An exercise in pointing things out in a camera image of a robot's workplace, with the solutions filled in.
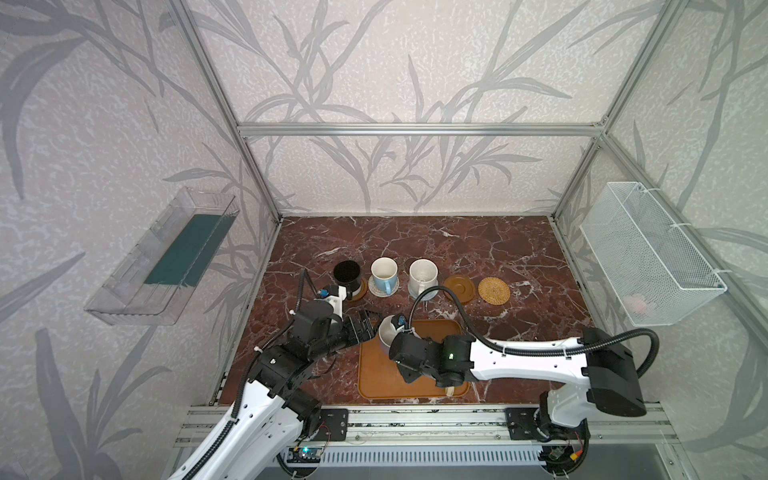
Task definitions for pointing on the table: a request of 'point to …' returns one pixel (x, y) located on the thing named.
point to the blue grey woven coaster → (427, 296)
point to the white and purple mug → (388, 328)
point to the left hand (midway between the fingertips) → (377, 314)
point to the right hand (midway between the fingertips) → (400, 347)
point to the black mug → (347, 273)
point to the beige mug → (449, 391)
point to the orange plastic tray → (381, 378)
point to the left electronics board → (304, 455)
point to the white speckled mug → (424, 275)
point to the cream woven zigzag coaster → (378, 293)
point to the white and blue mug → (384, 272)
